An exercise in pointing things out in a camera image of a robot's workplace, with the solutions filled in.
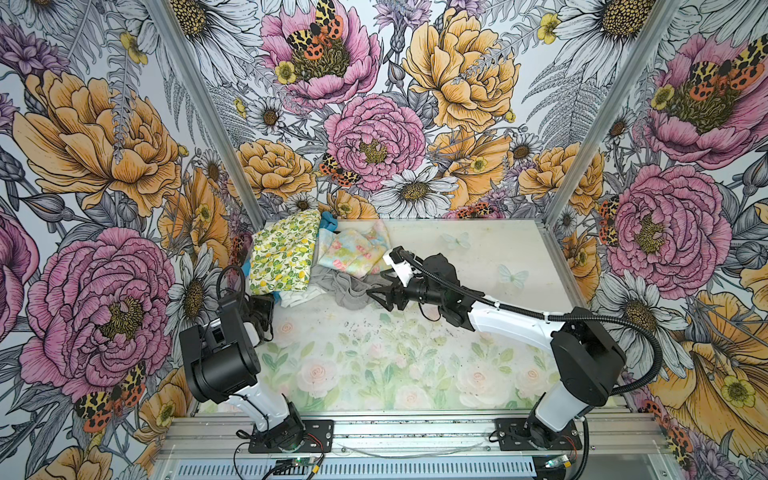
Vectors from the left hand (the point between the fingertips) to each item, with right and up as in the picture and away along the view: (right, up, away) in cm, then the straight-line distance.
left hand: (276, 302), depth 96 cm
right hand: (+33, +6, -17) cm, 37 cm away
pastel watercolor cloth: (+25, +16, +6) cm, 31 cm away
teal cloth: (+13, +27, +19) cm, 35 cm away
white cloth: (+6, +2, 0) cm, 7 cm away
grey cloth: (+24, +3, -3) cm, 25 cm away
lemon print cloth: (+1, +16, +2) cm, 16 cm away
